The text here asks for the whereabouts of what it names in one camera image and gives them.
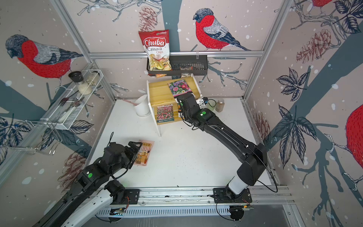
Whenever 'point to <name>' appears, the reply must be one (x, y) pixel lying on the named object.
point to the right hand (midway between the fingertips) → (179, 101)
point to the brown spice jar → (220, 105)
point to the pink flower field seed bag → (165, 113)
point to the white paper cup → (142, 106)
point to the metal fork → (65, 99)
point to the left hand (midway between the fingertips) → (143, 146)
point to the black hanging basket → (184, 65)
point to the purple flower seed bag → (178, 87)
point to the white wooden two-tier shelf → (159, 93)
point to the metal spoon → (75, 103)
